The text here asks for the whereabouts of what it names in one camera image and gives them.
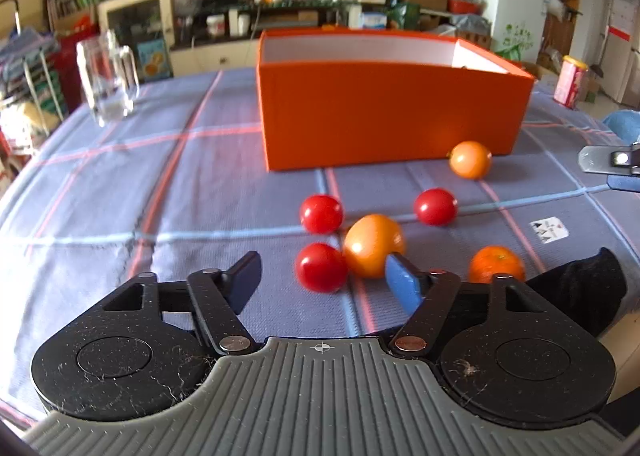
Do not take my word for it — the large orange tomato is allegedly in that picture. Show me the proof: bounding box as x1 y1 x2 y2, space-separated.
342 213 407 280

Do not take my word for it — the orange tomato near box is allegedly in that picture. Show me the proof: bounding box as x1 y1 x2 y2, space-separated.
448 140 494 181

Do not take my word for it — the blue picture book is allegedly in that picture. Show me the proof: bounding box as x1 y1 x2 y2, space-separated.
135 40 174 82

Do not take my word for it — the glass door cabinet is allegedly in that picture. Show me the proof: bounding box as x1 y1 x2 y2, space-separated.
97 0 176 80

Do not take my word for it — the orange cardboard box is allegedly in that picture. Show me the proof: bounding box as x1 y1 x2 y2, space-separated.
256 26 536 172

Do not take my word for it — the white wire trolley cart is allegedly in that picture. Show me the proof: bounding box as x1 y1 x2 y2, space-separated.
0 0 69 157

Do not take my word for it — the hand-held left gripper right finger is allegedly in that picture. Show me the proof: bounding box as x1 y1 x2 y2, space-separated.
385 253 551 354

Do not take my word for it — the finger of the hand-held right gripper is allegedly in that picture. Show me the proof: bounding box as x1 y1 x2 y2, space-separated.
577 141 640 193

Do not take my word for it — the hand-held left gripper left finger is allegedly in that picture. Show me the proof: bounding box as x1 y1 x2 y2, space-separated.
100 251 263 356

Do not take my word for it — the blue cloth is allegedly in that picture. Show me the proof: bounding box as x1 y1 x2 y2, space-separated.
602 110 640 145

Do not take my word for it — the deep orange mandarin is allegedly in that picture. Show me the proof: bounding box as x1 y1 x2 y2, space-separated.
468 245 526 285

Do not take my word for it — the cream television cabinet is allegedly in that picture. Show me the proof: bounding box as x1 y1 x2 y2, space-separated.
170 39 261 82

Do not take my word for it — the blue checked tablecloth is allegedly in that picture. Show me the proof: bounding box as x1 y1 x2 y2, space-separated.
0 67 640 422

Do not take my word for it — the white fridge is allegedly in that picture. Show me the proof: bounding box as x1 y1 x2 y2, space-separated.
457 0 550 63

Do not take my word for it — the black cloth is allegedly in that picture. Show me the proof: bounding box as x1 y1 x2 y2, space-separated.
525 247 629 337

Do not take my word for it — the red tomato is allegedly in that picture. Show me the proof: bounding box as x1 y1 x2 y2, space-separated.
413 187 459 227
295 242 350 294
299 193 345 235

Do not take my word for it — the white sticker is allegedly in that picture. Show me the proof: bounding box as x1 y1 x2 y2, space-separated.
529 217 570 243

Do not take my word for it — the pink can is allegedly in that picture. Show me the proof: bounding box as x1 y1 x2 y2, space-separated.
553 55 590 110

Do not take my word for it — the glass mug with handle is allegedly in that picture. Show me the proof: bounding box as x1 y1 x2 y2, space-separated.
76 31 141 127

